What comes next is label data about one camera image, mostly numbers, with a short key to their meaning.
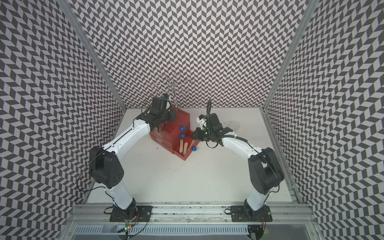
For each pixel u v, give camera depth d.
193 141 0.99
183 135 0.89
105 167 0.46
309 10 0.69
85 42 0.83
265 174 0.46
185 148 0.95
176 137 0.83
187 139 0.98
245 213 0.66
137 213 0.71
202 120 0.79
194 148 0.92
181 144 0.96
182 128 0.83
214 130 0.68
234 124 1.01
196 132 0.80
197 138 0.74
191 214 0.75
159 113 0.66
